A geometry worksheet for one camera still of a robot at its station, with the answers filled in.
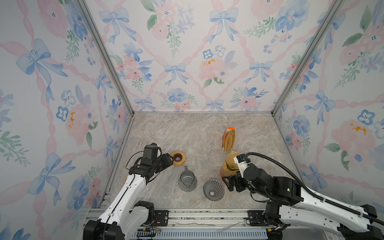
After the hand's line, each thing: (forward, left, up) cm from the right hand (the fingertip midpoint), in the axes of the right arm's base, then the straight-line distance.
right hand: (228, 175), depth 70 cm
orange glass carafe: (+8, -1, -17) cm, 18 cm away
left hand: (+11, +28, -5) cm, 31 cm away
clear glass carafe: (+4, +20, -17) cm, 27 cm away
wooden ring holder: (+18, +26, -17) cm, 36 cm away
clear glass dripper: (-2, +6, -15) cm, 16 cm away
